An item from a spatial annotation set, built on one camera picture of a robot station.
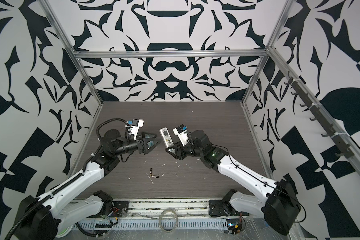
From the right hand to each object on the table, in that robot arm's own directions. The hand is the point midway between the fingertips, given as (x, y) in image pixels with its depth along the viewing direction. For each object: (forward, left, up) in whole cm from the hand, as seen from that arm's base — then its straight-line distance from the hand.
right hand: (169, 147), depth 72 cm
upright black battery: (-5, +12, -20) cm, 24 cm away
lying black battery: (-7, +9, -20) cm, 23 cm away
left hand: (+2, +4, +7) cm, 9 cm away
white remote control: (+4, +1, +3) cm, 5 cm away
